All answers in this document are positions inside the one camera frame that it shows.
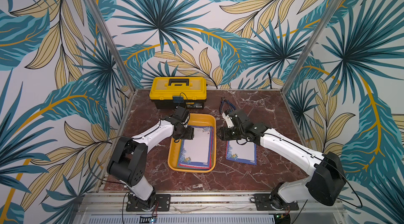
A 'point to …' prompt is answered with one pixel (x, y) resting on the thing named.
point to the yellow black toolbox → (170, 92)
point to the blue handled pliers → (223, 99)
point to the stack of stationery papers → (197, 168)
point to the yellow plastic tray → (195, 119)
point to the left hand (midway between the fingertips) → (188, 137)
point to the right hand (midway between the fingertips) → (219, 133)
